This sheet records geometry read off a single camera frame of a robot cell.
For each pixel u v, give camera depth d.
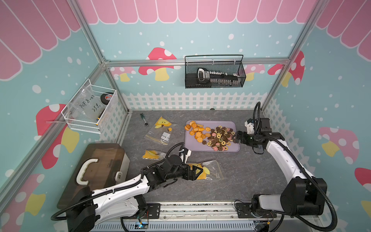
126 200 0.61
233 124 1.11
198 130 1.05
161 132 1.06
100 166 0.79
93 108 0.71
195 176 0.66
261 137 0.60
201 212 0.76
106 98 0.81
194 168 0.67
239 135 0.76
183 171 0.67
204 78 0.87
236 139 0.76
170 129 1.03
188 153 0.70
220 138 0.97
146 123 1.10
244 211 0.74
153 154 0.86
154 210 0.74
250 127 0.77
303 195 0.41
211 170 0.84
